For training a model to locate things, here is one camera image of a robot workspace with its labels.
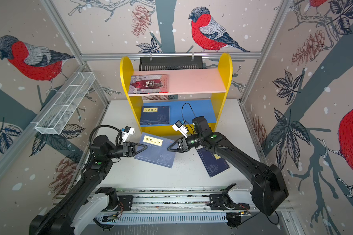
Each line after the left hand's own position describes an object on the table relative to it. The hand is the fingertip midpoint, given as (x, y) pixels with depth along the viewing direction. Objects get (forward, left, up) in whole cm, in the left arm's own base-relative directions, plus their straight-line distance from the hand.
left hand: (144, 151), depth 66 cm
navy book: (+29, -1, -9) cm, 31 cm away
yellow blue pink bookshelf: (+62, 0, -26) cm, 67 cm away
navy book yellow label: (0, -6, -1) cm, 6 cm away
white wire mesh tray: (+27, +46, +5) cm, 54 cm away
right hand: (+2, -12, -3) cm, 12 cm away
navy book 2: (+3, -37, -23) cm, 44 cm away
